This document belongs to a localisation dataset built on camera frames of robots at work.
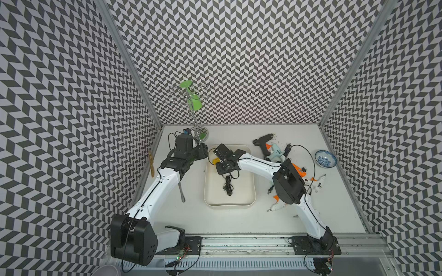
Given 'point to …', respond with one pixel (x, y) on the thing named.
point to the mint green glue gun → (275, 156)
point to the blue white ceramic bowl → (325, 159)
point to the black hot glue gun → (262, 141)
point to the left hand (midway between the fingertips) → (202, 149)
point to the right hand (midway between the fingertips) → (222, 170)
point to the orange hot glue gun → (301, 171)
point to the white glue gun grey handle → (319, 183)
